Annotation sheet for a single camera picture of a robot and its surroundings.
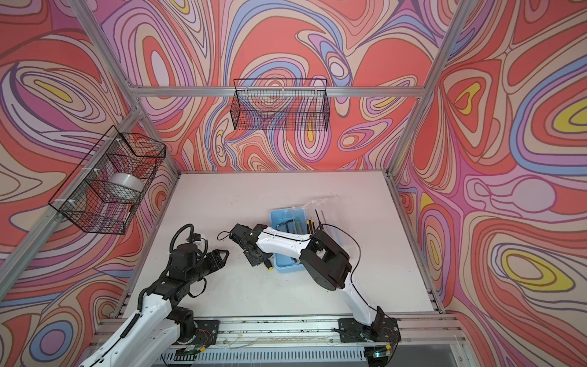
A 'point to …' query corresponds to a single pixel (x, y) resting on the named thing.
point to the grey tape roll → (128, 180)
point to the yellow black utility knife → (309, 226)
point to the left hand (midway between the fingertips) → (227, 253)
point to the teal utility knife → (298, 225)
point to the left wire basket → (102, 193)
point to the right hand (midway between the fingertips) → (265, 259)
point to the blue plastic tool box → (292, 220)
